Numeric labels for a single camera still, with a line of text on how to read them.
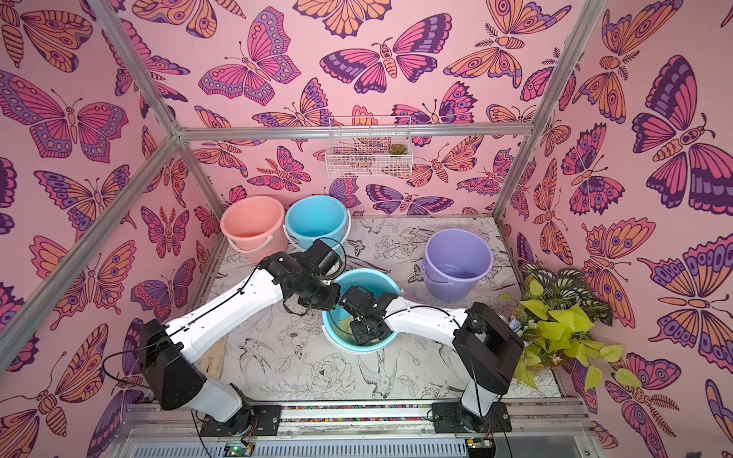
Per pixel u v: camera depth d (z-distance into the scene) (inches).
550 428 28.7
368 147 37.6
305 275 22.2
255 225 42.9
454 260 35.4
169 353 16.0
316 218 40.1
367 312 24.8
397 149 36.4
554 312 25.4
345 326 33.9
